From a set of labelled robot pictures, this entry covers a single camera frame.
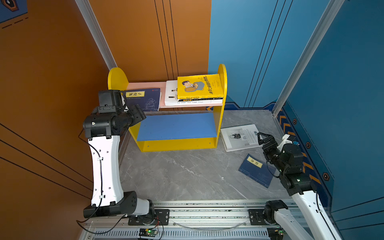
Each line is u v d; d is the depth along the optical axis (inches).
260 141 25.3
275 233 27.8
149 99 27.0
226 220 28.8
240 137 39.2
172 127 36.8
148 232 27.9
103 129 15.0
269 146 24.5
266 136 26.2
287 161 20.7
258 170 34.9
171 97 26.9
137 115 22.1
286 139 25.3
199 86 27.0
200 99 25.9
